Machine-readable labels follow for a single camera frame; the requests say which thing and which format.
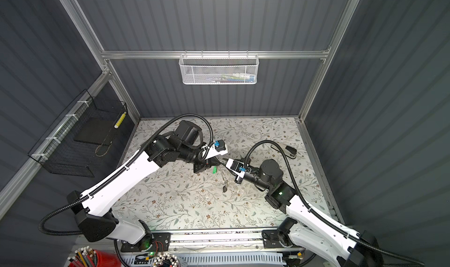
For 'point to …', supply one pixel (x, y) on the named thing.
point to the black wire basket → (77, 143)
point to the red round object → (105, 259)
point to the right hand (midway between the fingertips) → (226, 160)
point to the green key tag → (214, 170)
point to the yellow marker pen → (120, 120)
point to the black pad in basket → (97, 130)
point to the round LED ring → (166, 260)
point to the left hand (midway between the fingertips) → (219, 160)
